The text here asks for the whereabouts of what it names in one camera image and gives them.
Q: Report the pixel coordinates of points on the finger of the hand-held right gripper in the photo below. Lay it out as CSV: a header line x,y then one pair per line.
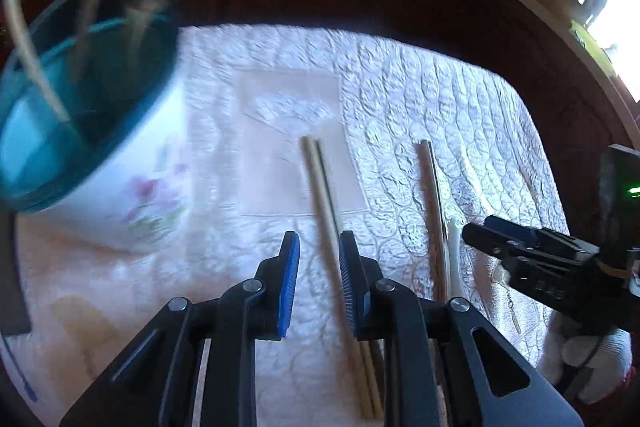
x,y
550,282
525,242

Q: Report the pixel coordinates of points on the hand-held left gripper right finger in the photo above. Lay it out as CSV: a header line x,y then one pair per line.
x,y
347,287

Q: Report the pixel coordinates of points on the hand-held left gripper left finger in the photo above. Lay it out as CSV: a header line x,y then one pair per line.
x,y
290,287

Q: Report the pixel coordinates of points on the white spoon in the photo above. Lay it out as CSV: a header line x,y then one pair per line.
x,y
454,257

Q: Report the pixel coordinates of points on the light wooden chopstick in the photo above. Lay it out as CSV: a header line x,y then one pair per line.
x,y
320,192
331,192
30,52

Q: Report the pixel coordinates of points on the white floral utensil holder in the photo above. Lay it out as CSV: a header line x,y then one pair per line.
x,y
150,157

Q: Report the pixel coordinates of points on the person's right hand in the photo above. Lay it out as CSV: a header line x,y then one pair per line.
x,y
595,357

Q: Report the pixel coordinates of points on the white quilted tablecloth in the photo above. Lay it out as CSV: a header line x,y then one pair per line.
x,y
400,107

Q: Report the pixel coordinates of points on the black flat case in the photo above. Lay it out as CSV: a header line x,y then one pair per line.
x,y
12,277

